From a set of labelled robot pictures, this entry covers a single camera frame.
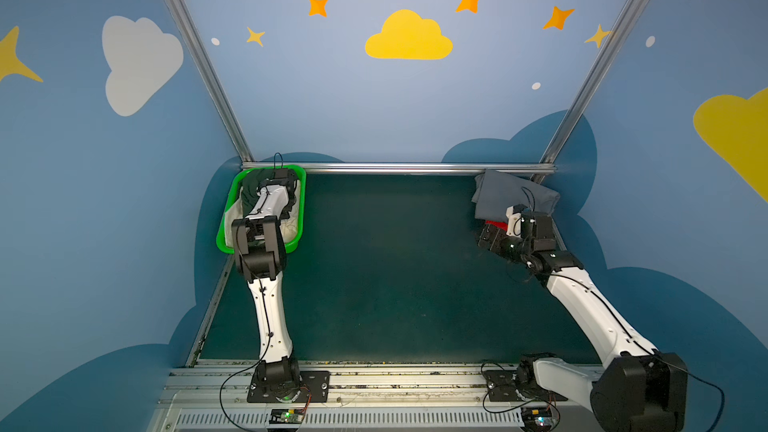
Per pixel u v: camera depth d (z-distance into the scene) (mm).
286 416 707
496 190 1085
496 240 743
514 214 769
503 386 744
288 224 1021
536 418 714
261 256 615
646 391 393
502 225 750
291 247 914
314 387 747
